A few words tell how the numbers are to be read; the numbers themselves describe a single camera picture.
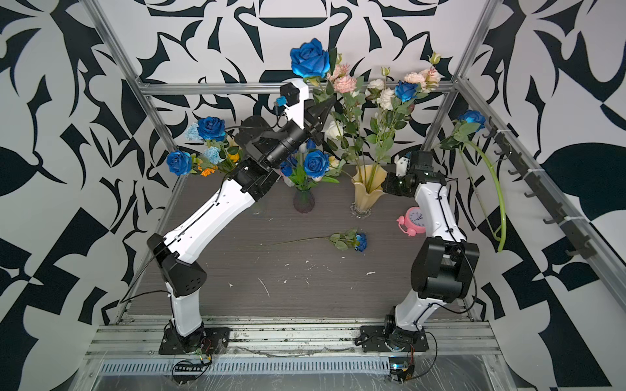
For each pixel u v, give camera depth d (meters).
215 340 0.74
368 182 0.94
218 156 0.70
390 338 0.69
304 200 0.99
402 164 0.80
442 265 0.46
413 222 0.98
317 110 0.52
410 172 0.66
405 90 0.69
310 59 0.42
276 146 0.50
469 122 0.70
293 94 0.44
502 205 0.67
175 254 0.45
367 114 0.81
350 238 0.93
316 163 0.60
